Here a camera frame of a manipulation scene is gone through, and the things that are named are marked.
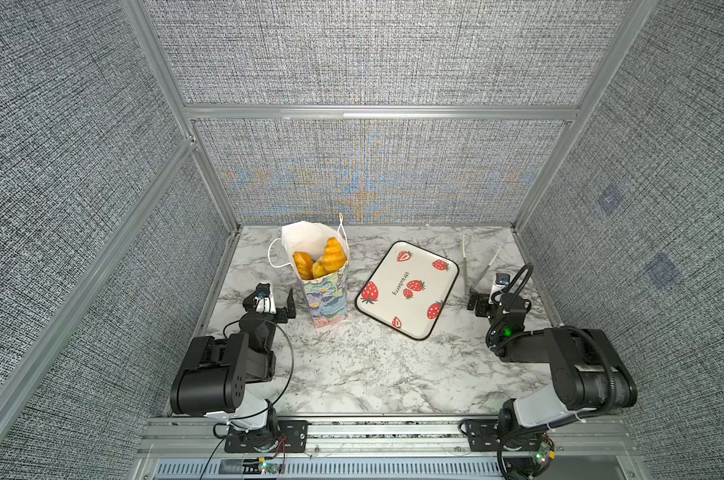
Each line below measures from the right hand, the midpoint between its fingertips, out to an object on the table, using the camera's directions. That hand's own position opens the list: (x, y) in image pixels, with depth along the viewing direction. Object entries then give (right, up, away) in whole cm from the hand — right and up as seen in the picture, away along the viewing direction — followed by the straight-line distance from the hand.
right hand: (489, 288), depth 94 cm
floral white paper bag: (-49, 0, -14) cm, 52 cm away
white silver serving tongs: (-5, -1, +6) cm, 8 cm away
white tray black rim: (-24, -1, +7) cm, 25 cm away
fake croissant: (-48, +10, -11) cm, 50 cm away
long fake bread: (-57, +7, -3) cm, 58 cm away
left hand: (-66, 0, -5) cm, 66 cm away
